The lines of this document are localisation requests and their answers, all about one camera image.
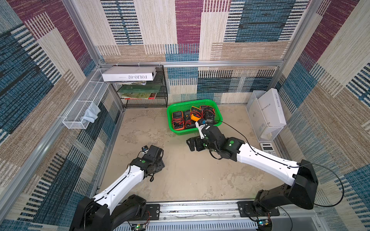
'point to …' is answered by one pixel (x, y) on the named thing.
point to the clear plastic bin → (263, 133)
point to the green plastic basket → (186, 106)
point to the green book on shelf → (146, 88)
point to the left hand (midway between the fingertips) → (158, 163)
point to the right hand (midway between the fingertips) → (193, 138)
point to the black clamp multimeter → (209, 114)
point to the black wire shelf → (143, 94)
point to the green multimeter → (189, 123)
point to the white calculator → (268, 147)
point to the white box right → (271, 108)
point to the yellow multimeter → (195, 113)
